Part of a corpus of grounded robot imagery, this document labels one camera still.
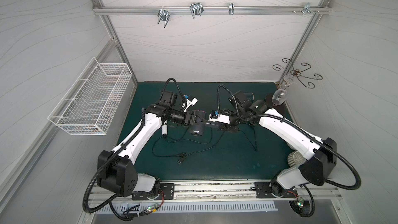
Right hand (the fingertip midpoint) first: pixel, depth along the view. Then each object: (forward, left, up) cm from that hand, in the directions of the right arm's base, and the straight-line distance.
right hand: (219, 123), depth 77 cm
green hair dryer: (+29, -22, -12) cm, 38 cm away
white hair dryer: (+4, +32, -15) cm, 36 cm away
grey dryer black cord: (-1, -22, -20) cm, 30 cm away
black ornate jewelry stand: (+26, -40, +12) cm, 49 cm away
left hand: (-4, +9, +5) cm, 11 cm away
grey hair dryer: (-7, +10, +7) cm, 14 cm away
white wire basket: (-1, +60, +13) cm, 61 cm away
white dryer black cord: (-13, +19, -18) cm, 29 cm away
